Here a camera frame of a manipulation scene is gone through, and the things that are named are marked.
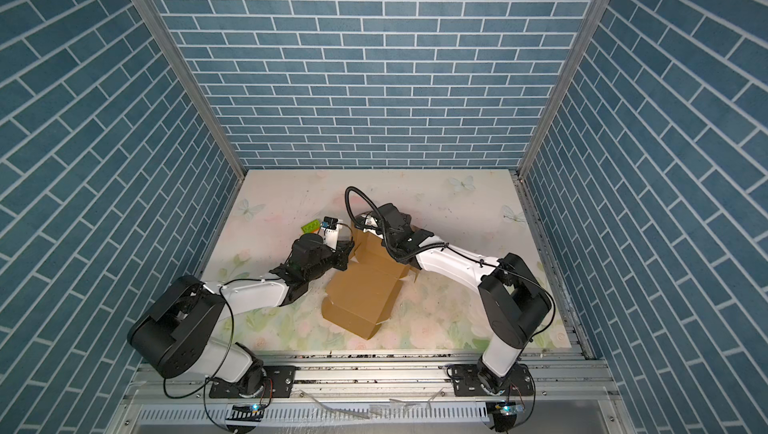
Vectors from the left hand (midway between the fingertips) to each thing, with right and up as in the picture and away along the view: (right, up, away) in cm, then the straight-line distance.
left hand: (355, 243), depth 89 cm
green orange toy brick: (-17, +4, +13) cm, 22 cm away
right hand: (+11, +9, 0) cm, 15 cm away
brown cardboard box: (+3, -15, -1) cm, 15 cm away
